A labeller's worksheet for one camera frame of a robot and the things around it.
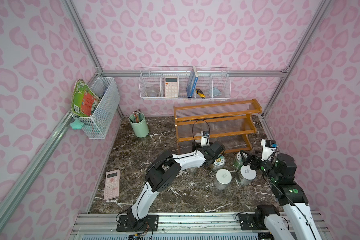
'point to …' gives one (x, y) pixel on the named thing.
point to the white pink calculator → (171, 87)
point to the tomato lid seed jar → (193, 170)
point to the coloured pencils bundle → (136, 113)
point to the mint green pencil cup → (139, 123)
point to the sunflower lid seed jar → (218, 163)
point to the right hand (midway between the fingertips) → (248, 150)
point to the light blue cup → (216, 92)
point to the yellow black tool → (200, 93)
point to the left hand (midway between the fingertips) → (200, 140)
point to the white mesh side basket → (106, 89)
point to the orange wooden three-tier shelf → (228, 123)
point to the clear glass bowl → (153, 93)
